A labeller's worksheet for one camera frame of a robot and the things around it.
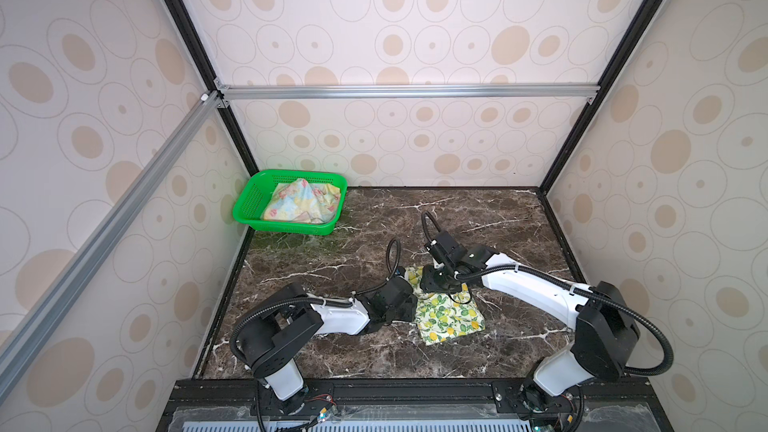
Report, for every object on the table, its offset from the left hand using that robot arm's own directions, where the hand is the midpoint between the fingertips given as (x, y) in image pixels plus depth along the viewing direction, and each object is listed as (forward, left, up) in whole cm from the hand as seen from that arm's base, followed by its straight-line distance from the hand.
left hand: (424, 304), depth 87 cm
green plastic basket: (+40, +61, +3) cm, 73 cm away
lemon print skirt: (-3, -5, -2) cm, 6 cm away
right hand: (+3, 0, +6) cm, 7 cm away
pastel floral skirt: (+37, +42, +3) cm, 56 cm away
